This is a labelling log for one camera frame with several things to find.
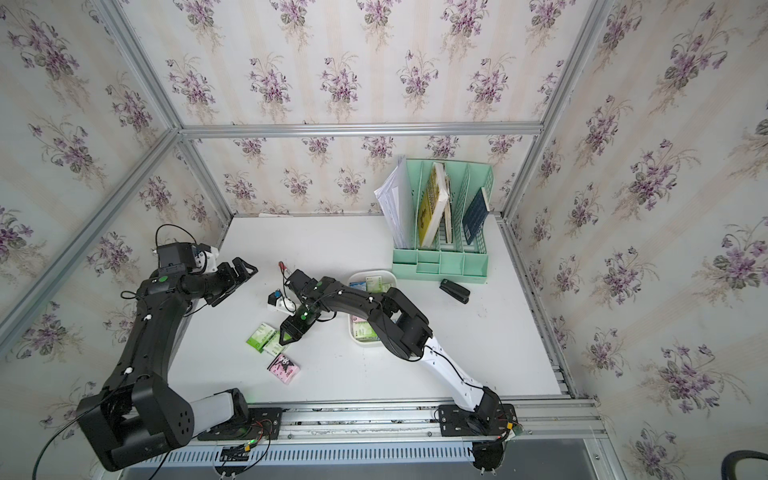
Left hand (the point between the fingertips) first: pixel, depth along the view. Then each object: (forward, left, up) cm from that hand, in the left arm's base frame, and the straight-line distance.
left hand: (246, 277), depth 80 cm
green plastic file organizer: (+41, -71, -2) cm, 82 cm away
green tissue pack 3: (-10, -1, -16) cm, 19 cm away
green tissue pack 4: (-13, -6, -16) cm, 22 cm away
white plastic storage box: (+8, -39, -12) cm, 42 cm away
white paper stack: (+23, -40, +9) cm, 47 cm away
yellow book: (+24, -53, +4) cm, 59 cm away
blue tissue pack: (+5, -31, -12) cm, 34 cm away
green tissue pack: (+5, -35, -12) cm, 37 cm away
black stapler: (+4, -62, -15) cm, 63 cm away
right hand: (-10, -10, -17) cm, 22 cm away
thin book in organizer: (+27, -61, -7) cm, 67 cm away
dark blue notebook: (+31, -71, -7) cm, 78 cm away
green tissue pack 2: (-9, -32, -15) cm, 36 cm away
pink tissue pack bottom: (-19, -10, -16) cm, 27 cm away
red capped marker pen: (+16, -2, -18) cm, 25 cm away
